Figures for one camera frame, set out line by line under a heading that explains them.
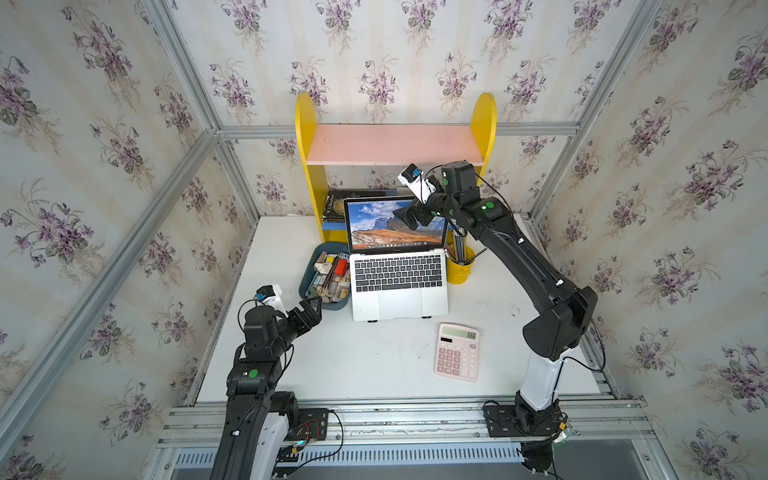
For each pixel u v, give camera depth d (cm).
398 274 91
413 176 65
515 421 73
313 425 73
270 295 68
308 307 68
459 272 94
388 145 82
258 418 50
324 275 98
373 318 91
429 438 72
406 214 69
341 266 100
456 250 96
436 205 67
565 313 45
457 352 84
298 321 67
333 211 100
